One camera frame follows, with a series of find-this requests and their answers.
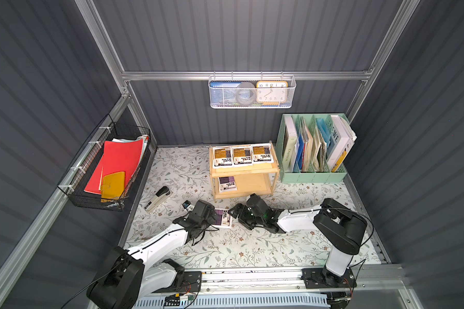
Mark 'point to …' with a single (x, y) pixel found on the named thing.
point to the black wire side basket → (85, 167)
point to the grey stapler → (160, 196)
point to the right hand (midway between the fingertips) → (234, 214)
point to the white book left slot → (290, 141)
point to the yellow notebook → (113, 187)
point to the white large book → (343, 138)
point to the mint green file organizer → (310, 147)
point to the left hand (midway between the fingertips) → (209, 218)
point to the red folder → (119, 156)
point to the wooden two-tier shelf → (245, 181)
